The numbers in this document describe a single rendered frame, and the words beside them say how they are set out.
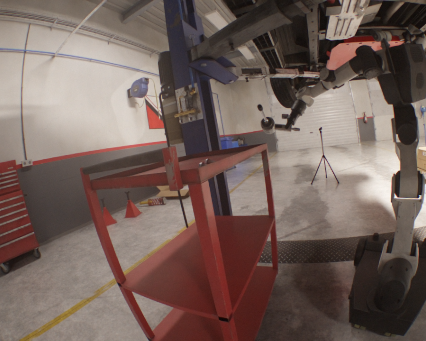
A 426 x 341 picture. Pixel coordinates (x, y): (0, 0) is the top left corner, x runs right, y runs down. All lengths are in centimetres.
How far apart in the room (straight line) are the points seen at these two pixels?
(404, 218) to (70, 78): 436
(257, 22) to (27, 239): 289
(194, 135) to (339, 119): 938
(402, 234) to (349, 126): 959
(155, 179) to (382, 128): 1094
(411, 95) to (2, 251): 354
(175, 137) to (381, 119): 1035
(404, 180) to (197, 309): 105
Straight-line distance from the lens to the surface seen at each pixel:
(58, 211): 343
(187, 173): 38
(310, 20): 149
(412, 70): 114
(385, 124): 1119
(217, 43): 119
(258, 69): 190
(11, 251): 275
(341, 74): 117
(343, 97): 1062
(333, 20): 152
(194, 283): 69
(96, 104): 403
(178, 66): 164
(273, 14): 100
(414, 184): 115
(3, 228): 272
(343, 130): 1047
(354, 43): 193
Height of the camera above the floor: 91
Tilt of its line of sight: 7 degrees down
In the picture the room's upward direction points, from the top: 10 degrees counter-clockwise
